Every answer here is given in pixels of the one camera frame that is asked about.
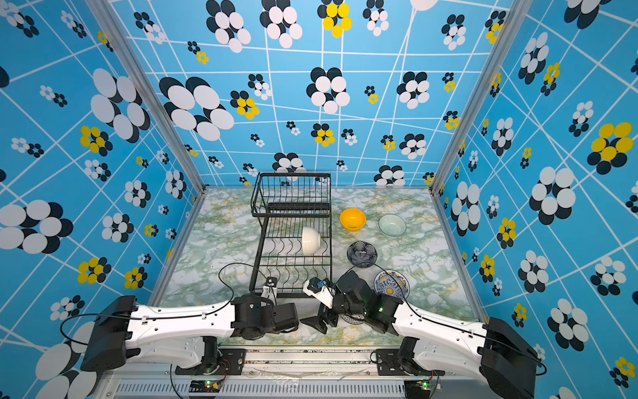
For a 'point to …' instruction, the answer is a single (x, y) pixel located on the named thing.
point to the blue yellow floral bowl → (384, 283)
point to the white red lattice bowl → (355, 319)
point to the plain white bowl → (311, 240)
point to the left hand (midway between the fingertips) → (279, 319)
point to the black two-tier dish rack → (295, 244)
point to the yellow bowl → (353, 219)
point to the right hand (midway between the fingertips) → (311, 302)
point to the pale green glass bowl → (391, 224)
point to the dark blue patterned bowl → (361, 254)
